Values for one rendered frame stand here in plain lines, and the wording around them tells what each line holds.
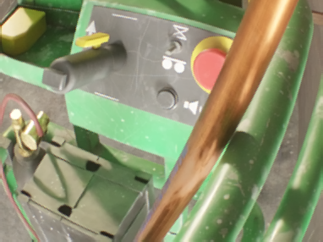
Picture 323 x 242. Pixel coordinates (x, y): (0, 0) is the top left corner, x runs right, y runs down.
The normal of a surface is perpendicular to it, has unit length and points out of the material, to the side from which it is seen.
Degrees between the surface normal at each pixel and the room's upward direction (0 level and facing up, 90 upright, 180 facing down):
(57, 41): 0
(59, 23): 90
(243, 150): 9
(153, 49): 58
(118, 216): 0
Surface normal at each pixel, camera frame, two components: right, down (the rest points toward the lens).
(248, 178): 0.39, -0.48
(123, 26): -0.36, 0.20
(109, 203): -0.03, -0.69
